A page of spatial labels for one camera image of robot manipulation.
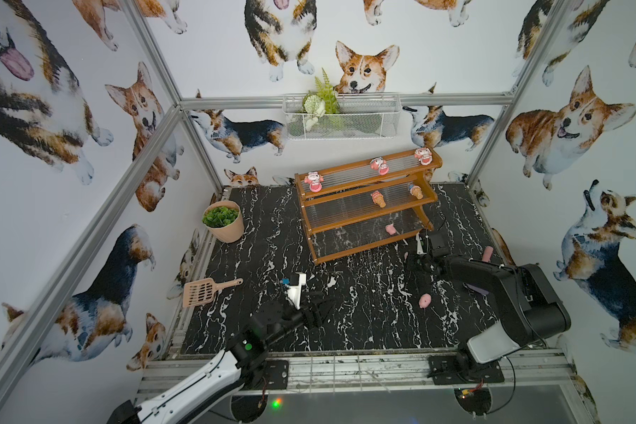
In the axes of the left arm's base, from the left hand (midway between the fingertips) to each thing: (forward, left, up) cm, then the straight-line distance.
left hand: (331, 296), depth 75 cm
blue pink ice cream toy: (+37, -31, +4) cm, 48 cm away
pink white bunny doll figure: (+41, -32, +17) cm, 54 cm away
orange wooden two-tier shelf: (+46, -9, -16) cm, 50 cm away
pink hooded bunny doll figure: (+29, +4, +17) cm, 34 cm away
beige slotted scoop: (+8, +44, -15) cm, 47 cm away
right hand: (+18, -27, -11) cm, 35 cm away
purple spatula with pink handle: (+18, -56, -12) cm, 60 cm away
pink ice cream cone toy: (+33, -17, +4) cm, 37 cm away
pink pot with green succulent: (+29, +37, -1) cm, 47 cm away
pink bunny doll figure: (+36, -16, +17) cm, 43 cm away
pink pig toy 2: (+2, -30, -12) cm, 32 cm away
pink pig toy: (+30, -23, -11) cm, 40 cm away
